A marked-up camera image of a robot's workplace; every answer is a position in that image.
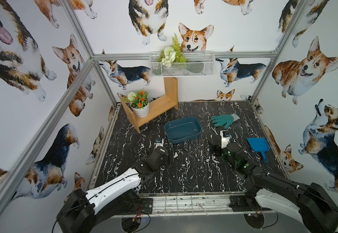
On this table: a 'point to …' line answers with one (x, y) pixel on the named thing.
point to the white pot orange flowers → (139, 103)
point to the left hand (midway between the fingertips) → (165, 149)
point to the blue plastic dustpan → (259, 144)
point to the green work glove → (227, 119)
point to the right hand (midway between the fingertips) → (218, 137)
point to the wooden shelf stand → (171, 90)
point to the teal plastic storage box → (178, 129)
